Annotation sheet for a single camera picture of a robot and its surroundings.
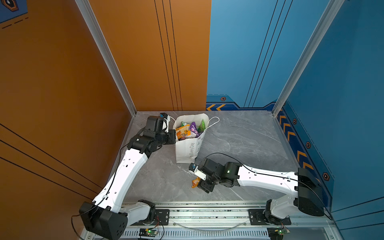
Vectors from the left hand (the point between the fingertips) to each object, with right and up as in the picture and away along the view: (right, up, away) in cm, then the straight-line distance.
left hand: (175, 132), depth 76 cm
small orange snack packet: (+3, 0, +6) cm, 6 cm away
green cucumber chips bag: (+14, +3, +13) cm, 19 cm away
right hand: (+12, -25, 0) cm, 27 cm away
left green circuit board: (-13, -48, -5) cm, 49 cm away
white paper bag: (+5, -10, +4) cm, 12 cm away
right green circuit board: (+49, -47, -6) cm, 68 cm away
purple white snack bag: (+10, 0, +5) cm, 11 cm away
